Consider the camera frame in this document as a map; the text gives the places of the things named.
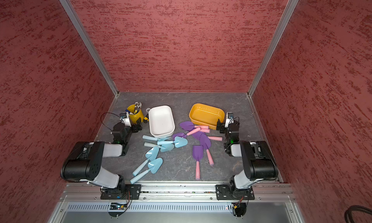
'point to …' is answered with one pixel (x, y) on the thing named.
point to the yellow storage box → (205, 115)
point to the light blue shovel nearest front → (153, 167)
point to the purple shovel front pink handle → (197, 153)
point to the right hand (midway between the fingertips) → (225, 120)
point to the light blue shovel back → (155, 138)
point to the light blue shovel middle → (164, 147)
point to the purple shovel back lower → (206, 130)
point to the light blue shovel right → (179, 141)
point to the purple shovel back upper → (188, 126)
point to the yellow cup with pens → (135, 112)
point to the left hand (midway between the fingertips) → (133, 121)
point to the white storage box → (161, 121)
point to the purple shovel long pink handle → (206, 143)
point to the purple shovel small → (182, 135)
